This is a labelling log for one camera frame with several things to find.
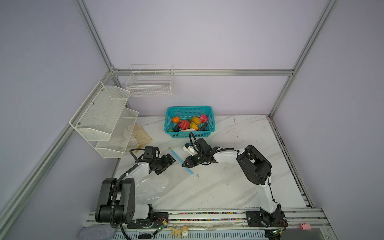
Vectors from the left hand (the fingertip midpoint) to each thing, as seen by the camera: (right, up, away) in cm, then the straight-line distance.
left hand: (170, 164), depth 90 cm
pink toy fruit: (+22, +30, +23) cm, 44 cm away
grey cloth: (-30, -26, -21) cm, 46 cm away
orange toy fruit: (0, +29, +24) cm, 38 cm away
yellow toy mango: (+17, +29, +21) cm, 39 cm away
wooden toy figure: (+10, -26, -21) cm, 35 cm away
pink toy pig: (+68, -25, -19) cm, 75 cm away
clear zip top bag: (-8, -12, -6) cm, 16 cm away
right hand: (+8, 0, 0) cm, 8 cm away
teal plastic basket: (+11, +27, +20) cm, 36 cm away
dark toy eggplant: (+21, +23, +21) cm, 37 cm away
